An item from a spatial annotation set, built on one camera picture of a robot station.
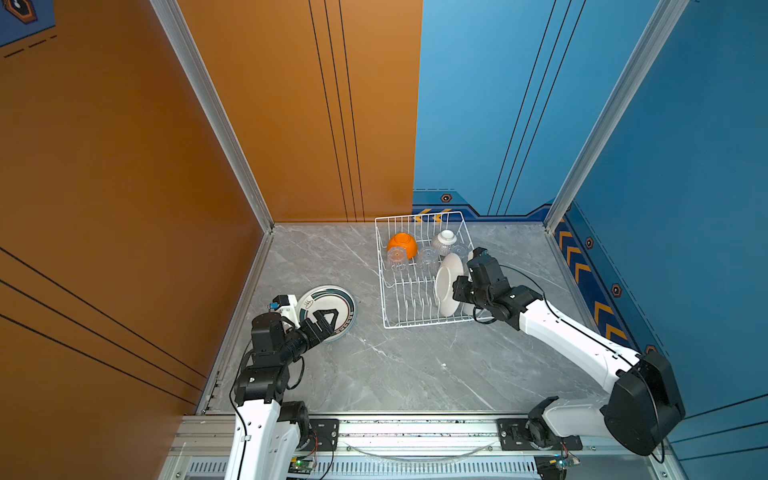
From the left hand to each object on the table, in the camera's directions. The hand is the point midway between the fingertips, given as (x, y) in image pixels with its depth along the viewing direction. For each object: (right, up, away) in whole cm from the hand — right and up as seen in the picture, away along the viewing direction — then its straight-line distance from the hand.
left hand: (327, 316), depth 77 cm
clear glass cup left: (+18, +15, +20) cm, 31 cm away
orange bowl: (+21, +21, +29) cm, 41 cm away
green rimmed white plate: (-4, +2, +19) cm, 20 cm away
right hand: (+34, +7, +7) cm, 35 cm away
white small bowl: (+37, +22, +29) cm, 52 cm away
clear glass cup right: (+30, +15, +28) cm, 44 cm away
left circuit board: (-5, -34, -7) cm, 35 cm away
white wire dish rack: (+23, +2, +19) cm, 31 cm away
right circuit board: (+56, -34, -7) cm, 66 cm away
